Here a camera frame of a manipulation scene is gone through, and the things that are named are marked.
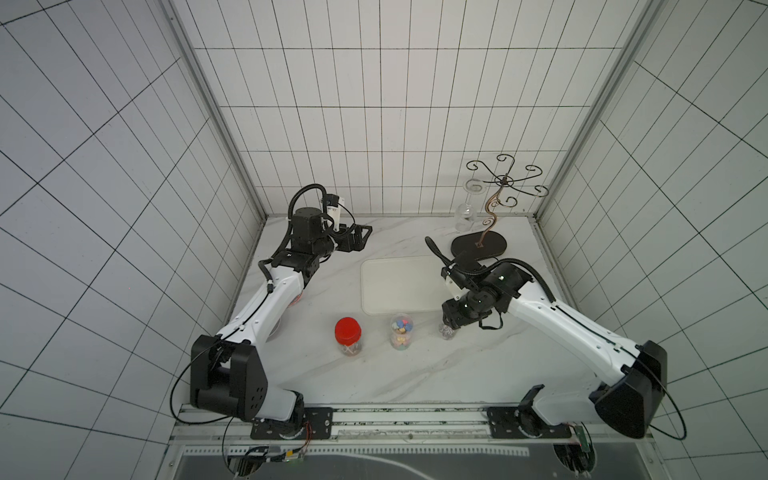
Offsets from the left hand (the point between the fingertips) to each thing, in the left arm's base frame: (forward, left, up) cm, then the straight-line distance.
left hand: (356, 231), depth 82 cm
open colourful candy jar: (-22, -13, -17) cm, 31 cm away
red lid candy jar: (-23, +2, -14) cm, 27 cm away
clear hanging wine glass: (+11, -33, -4) cm, 36 cm away
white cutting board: (-3, -14, -24) cm, 28 cm away
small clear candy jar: (-22, -25, -16) cm, 37 cm away
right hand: (-18, -26, -10) cm, 34 cm away
